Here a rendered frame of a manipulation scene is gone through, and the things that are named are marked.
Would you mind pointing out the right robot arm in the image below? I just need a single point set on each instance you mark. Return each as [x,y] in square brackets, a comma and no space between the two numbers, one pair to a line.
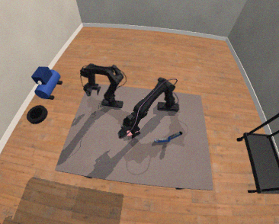
[109,95]

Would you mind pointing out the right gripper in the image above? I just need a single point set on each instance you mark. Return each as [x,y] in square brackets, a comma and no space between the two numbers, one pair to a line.
[91,86]

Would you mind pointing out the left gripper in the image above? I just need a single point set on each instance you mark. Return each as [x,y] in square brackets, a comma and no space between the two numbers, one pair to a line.
[124,130]

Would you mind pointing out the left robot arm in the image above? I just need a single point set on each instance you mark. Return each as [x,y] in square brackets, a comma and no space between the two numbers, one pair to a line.
[167,88]

